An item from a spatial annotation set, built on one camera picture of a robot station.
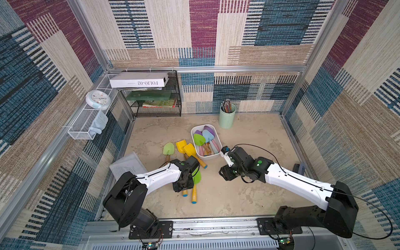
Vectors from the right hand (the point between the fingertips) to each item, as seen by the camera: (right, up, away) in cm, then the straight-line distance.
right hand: (222, 169), depth 80 cm
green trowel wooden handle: (-12, +13, +24) cm, 30 cm away
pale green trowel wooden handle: (-32, +7, +22) cm, 40 cm away
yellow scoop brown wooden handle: (-24, +10, +23) cm, 35 cm away
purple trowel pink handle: (-5, +20, +26) cm, 33 cm away
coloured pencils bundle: (+6, +36, +23) cm, 43 cm away
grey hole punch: (+43, -1, +7) cm, 44 cm away
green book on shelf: (-44, +42, +19) cm, 64 cm away
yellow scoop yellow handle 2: (-19, -13, +2) cm, 23 cm away
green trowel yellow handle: (-14, -14, +1) cm, 20 cm away
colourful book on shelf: (-33, +37, +22) cm, 54 cm away
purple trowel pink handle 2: (-11, +7, +19) cm, 23 cm away
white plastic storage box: (-11, +21, +25) cm, 35 cm away
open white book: (-55, 0, +17) cm, 57 cm away
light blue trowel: (-6, +16, +23) cm, 29 cm away
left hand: (-18, -11, +6) cm, 22 cm away
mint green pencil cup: (+6, +27, +27) cm, 39 cm away
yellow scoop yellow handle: (-18, +7, +19) cm, 27 cm away
